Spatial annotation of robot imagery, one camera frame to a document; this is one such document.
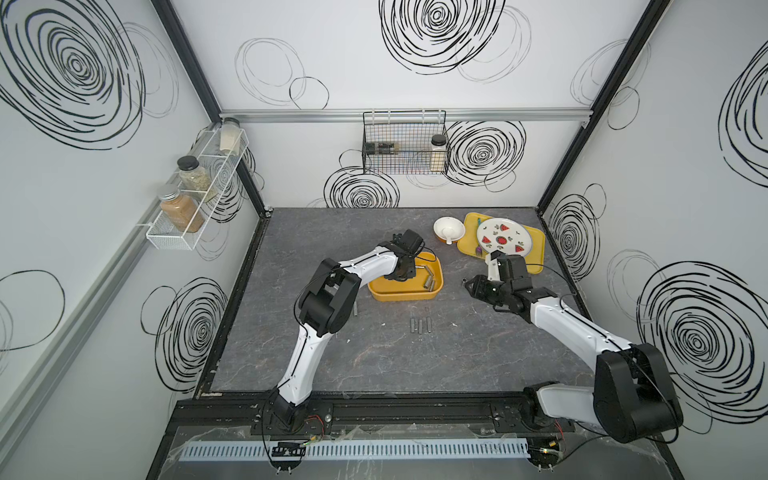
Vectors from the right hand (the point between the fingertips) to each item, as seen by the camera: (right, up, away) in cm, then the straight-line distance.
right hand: (469, 285), depth 88 cm
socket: (-17, -12, +1) cm, 21 cm away
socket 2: (-15, -12, +1) cm, 19 cm away
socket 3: (-12, -12, +1) cm, 17 cm away
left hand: (-19, +3, +14) cm, 23 cm away
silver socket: (-35, -9, +6) cm, 36 cm away
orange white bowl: (-1, +17, +24) cm, 30 cm away
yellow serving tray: (+5, +13, +20) cm, 24 cm away
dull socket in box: (-11, -1, +9) cm, 14 cm away
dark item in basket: (-29, +43, +6) cm, 52 cm away
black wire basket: (-19, +45, +9) cm, 50 cm away
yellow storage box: (-25, -2, +5) cm, 26 cm away
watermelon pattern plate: (+20, +15, +24) cm, 35 cm away
